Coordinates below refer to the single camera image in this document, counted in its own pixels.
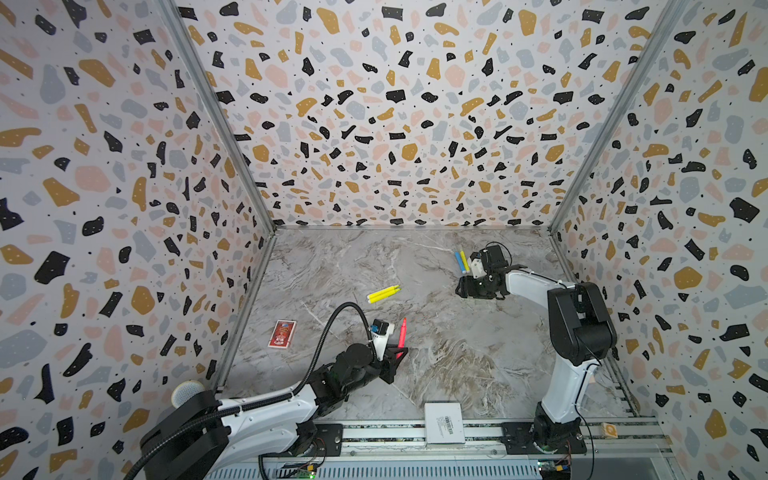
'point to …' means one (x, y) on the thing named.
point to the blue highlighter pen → (459, 262)
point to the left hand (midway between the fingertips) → (407, 347)
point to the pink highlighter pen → (401, 340)
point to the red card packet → (282, 334)
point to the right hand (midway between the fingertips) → (460, 283)
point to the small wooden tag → (609, 430)
